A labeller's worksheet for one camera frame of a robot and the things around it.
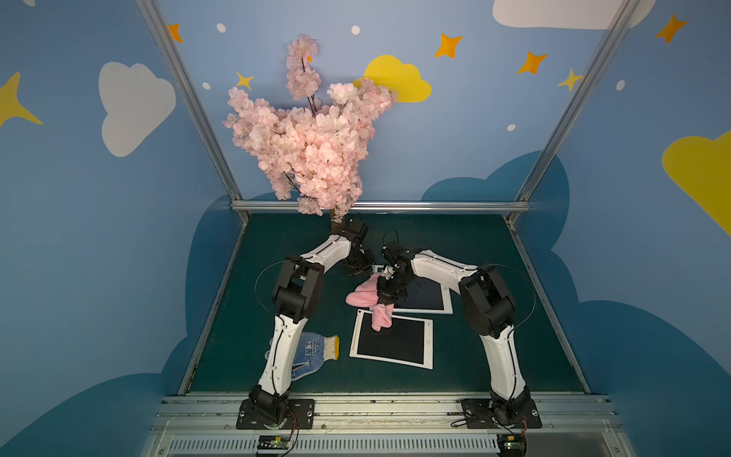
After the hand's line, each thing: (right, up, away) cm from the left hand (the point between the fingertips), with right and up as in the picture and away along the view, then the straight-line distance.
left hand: (375, 268), depth 103 cm
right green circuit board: (+35, -44, -30) cm, 64 cm away
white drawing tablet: (+10, -22, -14) cm, 28 cm away
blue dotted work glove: (-20, -24, -19) cm, 36 cm away
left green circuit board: (-27, -42, -31) cm, 59 cm away
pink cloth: (-3, -8, -10) cm, 13 cm away
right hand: (+2, -10, -9) cm, 13 cm away
